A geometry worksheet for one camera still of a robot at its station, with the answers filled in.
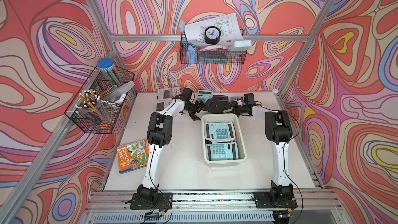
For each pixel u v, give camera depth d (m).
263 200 0.73
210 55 0.79
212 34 0.78
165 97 1.12
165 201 0.72
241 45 0.71
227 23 0.82
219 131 0.88
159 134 0.63
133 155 0.84
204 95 1.16
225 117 0.91
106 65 0.69
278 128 0.64
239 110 0.98
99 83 0.77
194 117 0.99
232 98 1.15
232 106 0.98
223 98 1.12
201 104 0.94
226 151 0.84
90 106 0.58
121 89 0.72
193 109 0.91
